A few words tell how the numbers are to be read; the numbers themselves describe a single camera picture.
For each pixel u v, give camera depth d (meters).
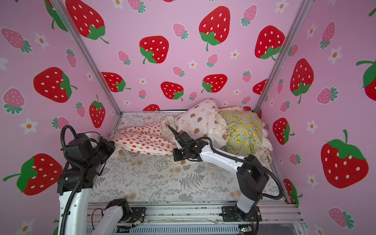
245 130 0.80
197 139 0.65
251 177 0.44
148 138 0.84
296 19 0.73
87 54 0.85
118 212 0.61
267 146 0.81
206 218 0.73
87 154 0.50
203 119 0.92
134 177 0.88
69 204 0.39
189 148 0.63
